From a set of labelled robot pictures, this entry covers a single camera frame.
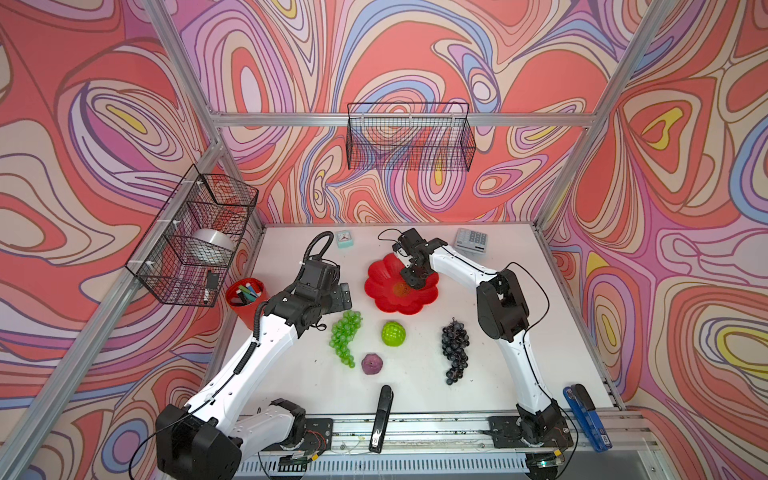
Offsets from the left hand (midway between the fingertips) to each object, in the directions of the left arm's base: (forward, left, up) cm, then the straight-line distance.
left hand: (337, 296), depth 80 cm
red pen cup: (+4, +28, -6) cm, 29 cm away
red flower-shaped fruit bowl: (+11, -15, -16) cm, 25 cm away
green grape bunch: (-4, 0, -13) cm, 14 cm away
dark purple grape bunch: (-7, -33, -13) cm, 36 cm away
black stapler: (-27, -12, -14) cm, 33 cm away
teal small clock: (+35, +3, -15) cm, 38 cm away
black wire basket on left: (+3, +36, +13) cm, 38 cm away
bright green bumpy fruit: (-6, -15, -11) cm, 20 cm away
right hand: (+16, -24, -15) cm, 32 cm away
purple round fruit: (-14, -9, -12) cm, 21 cm away
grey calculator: (+33, -46, -13) cm, 58 cm away
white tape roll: (+7, +30, +15) cm, 34 cm away
